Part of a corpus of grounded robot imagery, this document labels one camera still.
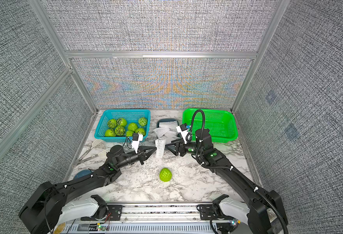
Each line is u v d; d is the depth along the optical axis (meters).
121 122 1.03
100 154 0.92
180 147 0.65
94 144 0.97
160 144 0.72
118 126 1.03
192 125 0.66
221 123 1.10
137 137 0.67
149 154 0.72
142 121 1.06
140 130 0.98
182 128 0.66
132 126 1.03
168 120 1.07
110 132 0.98
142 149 0.69
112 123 1.03
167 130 0.98
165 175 0.80
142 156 0.66
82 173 0.84
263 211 0.39
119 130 1.00
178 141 0.69
